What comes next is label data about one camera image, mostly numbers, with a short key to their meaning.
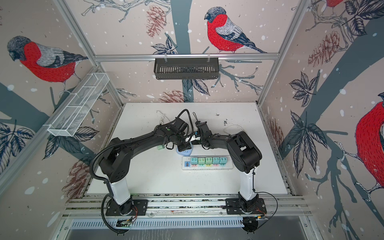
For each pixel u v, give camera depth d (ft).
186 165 2.81
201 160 2.73
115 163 1.57
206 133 2.60
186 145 2.59
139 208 2.40
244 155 1.69
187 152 3.00
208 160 2.73
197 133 2.60
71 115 2.40
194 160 2.70
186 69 3.48
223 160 2.73
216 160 2.72
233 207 2.39
